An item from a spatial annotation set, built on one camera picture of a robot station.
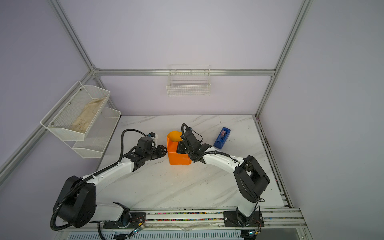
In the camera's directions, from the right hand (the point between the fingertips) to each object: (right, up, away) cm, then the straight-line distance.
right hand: (176, 146), depth 86 cm
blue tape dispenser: (+30, +4, +15) cm, 33 cm away
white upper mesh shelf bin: (-53, +14, -17) cm, 57 cm away
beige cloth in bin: (-48, +12, -11) cm, 50 cm away
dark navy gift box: (+4, 0, -9) cm, 10 cm away
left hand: (-6, -3, +1) cm, 7 cm away
